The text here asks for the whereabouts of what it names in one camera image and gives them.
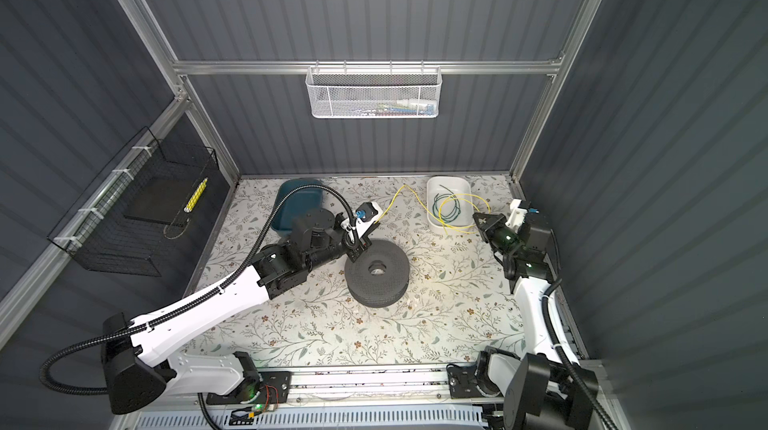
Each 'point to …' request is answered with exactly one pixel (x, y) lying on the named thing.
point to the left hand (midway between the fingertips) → (376, 220)
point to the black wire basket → (94, 229)
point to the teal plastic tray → (297, 203)
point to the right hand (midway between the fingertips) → (478, 216)
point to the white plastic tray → (449, 205)
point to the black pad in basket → (164, 199)
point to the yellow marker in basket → (194, 197)
